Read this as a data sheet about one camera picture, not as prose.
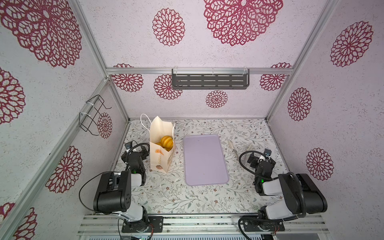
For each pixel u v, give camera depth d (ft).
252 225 2.39
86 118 2.44
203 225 2.47
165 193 2.76
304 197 1.40
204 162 3.22
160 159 2.68
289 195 1.51
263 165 2.30
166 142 2.80
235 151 3.36
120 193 1.49
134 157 2.48
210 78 3.13
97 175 1.58
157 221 2.45
